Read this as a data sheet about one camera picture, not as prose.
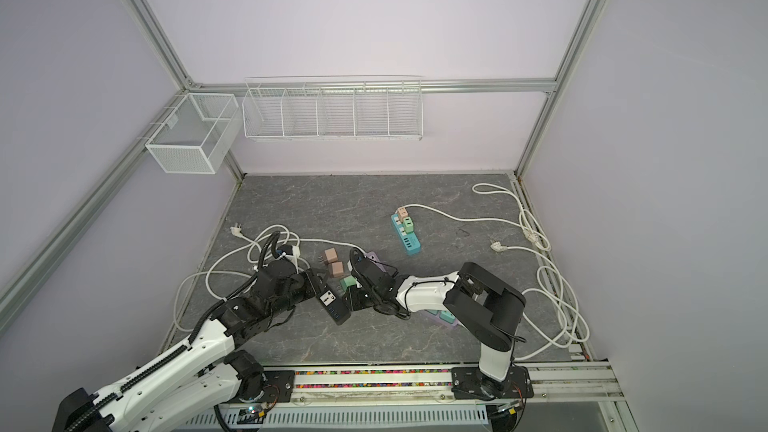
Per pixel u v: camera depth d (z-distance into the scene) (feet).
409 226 3.17
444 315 2.58
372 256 3.15
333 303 2.78
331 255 3.14
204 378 1.92
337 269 3.00
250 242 3.25
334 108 3.23
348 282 2.92
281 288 2.00
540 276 3.03
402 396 2.41
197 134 3.26
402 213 3.26
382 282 2.27
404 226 3.26
